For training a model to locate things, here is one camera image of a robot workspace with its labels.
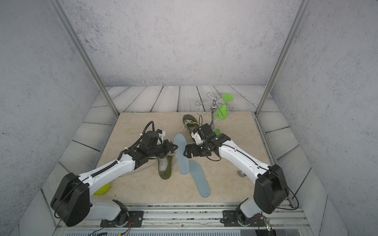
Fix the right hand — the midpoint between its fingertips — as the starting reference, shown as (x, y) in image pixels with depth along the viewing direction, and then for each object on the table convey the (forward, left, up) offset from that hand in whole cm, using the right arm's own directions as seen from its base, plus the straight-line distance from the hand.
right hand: (191, 153), depth 80 cm
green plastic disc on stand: (+19, -17, +12) cm, 28 cm away
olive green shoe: (-1, +16, -13) cm, 21 cm away
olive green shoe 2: (+29, +2, -9) cm, 30 cm away
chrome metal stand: (+24, -13, +11) cm, 30 cm away
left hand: (+3, +6, +2) cm, 7 cm away
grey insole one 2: (+8, +6, 0) cm, 10 cm away
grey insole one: (-2, -3, -19) cm, 19 cm away
